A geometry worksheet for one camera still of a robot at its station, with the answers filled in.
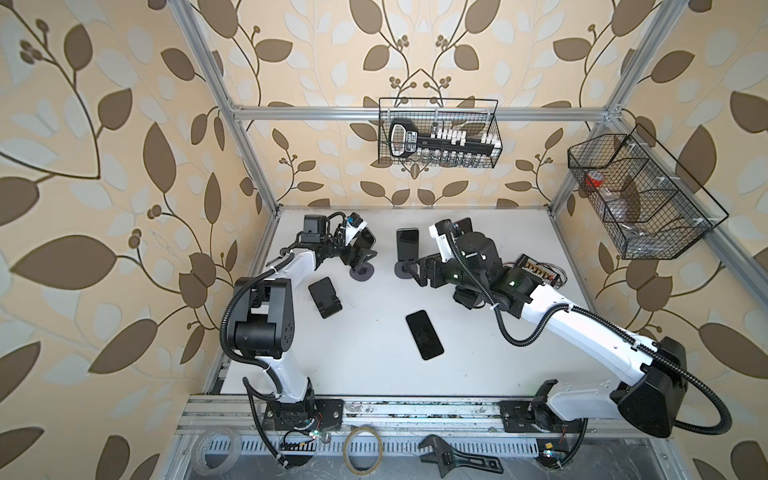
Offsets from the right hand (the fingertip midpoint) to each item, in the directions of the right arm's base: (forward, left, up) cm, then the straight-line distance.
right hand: (417, 264), depth 73 cm
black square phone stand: (+3, +27, -20) cm, 33 cm away
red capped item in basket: (+26, -54, +4) cm, 60 cm away
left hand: (+17, +14, -10) cm, 25 cm away
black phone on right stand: (+23, -18, -11) cm, 31 cm away
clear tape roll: (-34, +52, -23) cm, 66 cm away
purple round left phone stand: (+15, +16, -26) cm, 34 cm away
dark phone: (+20, +15, -14) cm, 29 cm away
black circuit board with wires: (+12, -46, -24) cm, 53 cm away
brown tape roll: (-35, +18, -22) cm, 45 cm away
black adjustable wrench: (-37, -5, -25) cm, 45 cm away
